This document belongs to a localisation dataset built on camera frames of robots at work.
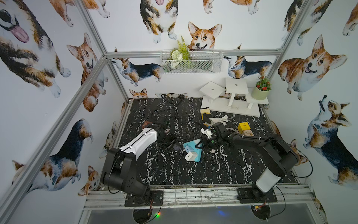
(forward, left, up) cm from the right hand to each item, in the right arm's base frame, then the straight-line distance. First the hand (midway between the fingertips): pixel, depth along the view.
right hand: (196, 147), depth 86 cm
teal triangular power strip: (-2, -1, 0) cm, 2 cm away
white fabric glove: (+25, -21, -6) cm, 33 cm away
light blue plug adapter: (-1, +5, +1) cm, 6 cm away
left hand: (+2, +10, +3) cm, 11 cm away
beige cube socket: (+9, -33, +1) cm, 35 cm away
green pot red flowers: (+31, -43, +16) cm, 56 cm away
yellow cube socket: (+14, -31, +1) cm, 34 cm away
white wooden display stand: (+38, -30, +3) cm, 48 cm away
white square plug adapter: (-7, +3, +2) cm, 8 cm away
